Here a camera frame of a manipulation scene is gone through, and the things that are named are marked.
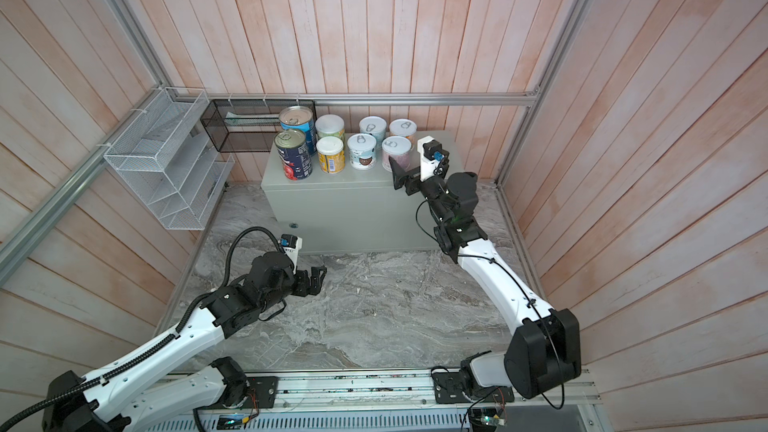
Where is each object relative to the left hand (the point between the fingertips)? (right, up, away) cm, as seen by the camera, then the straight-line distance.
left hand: (311, 274), depth 78 cm
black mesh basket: (-29, +48, +27) cm, 62 cm away
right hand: (+25, +32, -8) cm, 41 cm away
